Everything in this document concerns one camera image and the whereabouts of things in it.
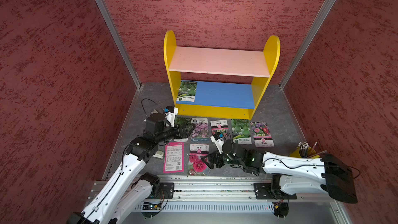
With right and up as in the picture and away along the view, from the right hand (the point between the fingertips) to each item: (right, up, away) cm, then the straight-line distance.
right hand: (208, 161), depth 74 cm
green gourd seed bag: (+22, +8, +20) cm, 31 cm away
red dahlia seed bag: (-5, +2, +14) cm, 15 cm away
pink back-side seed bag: (-19, -4, +9) cm, 21 cm away
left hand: (-10, +16, -2) cm, 19 cm away
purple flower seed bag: (-4, +9, +20) cm, 22 cm away
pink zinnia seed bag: (+8, +11, +23) cm, 27 cm away
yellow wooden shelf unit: (+5, +30, +18) cm, 35 cm away
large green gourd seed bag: (-18, +16, +26) cm, 36 cm away
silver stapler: (-27, 0, +9) cm, 29 cm away
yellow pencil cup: (+47, +5, -1) cm, 47 cm away
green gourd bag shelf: (-13, +35, +23) cm, 44 cm away
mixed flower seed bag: (+34, +8, +20) cm, 41 cm away
